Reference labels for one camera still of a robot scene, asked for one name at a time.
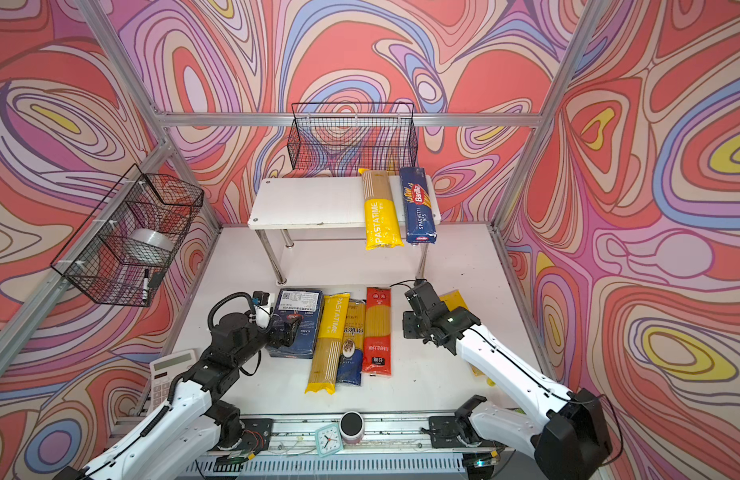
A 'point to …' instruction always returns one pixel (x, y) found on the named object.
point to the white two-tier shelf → (313, 233)
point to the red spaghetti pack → (377, 353)
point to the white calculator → (162, 373)
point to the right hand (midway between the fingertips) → (415, 330)
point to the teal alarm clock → (329, 440)
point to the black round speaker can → (351, 426)
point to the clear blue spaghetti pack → (350, 370)
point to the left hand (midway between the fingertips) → (290, 315)
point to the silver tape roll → (153, 237)
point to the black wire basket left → (125, 252)
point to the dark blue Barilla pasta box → (308, 304)
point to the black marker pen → (145, 290)
